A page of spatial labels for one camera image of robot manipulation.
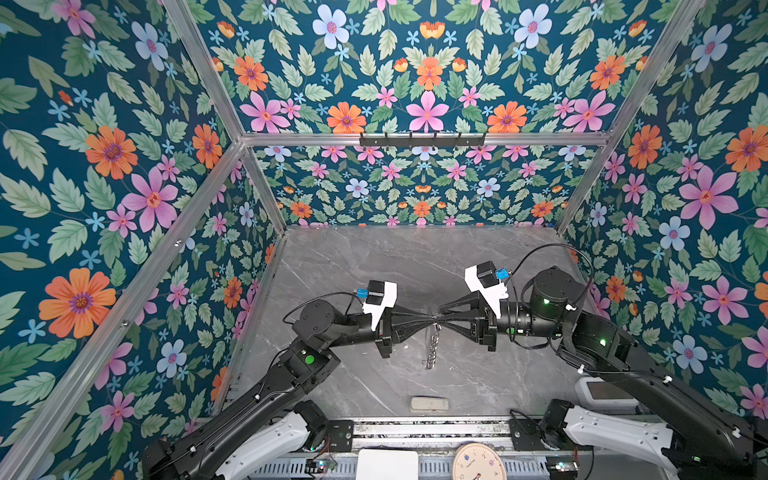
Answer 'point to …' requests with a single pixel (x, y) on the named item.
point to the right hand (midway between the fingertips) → (443, 311)
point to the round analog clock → (477, 461)
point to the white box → (388, 464)
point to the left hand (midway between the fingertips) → (432, 323)
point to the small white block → (429, 404)
